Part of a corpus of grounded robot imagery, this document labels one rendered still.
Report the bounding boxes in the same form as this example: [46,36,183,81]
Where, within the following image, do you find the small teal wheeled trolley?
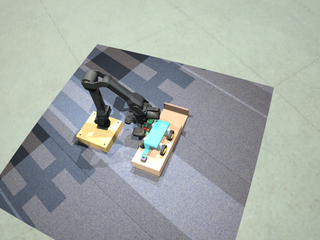
[140,120,174,158]

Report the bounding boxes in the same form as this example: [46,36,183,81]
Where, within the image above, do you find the tan wooden ramp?
[132,102,189,178]

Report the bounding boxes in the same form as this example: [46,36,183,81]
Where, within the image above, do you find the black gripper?
[132,116,148,138]

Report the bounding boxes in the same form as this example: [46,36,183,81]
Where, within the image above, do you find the green tray floor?
[146,120,153,134]

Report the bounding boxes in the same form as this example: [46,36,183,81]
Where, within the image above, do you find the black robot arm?
[81,70,160,130]

